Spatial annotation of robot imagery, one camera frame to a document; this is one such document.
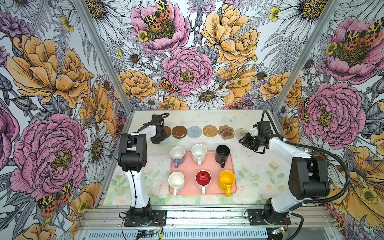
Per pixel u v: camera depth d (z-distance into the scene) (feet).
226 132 3.56
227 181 2.79
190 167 3.03
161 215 2.45
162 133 3.10
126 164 1.83
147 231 2.34
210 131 3.56
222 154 3.09
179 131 3.57
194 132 3.56
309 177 1.50
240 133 3.54
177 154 3.10
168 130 3.57
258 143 2.37
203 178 2.80
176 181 2.78
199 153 3.15
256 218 2.43
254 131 2.83
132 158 1.83
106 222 2.45
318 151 2.74
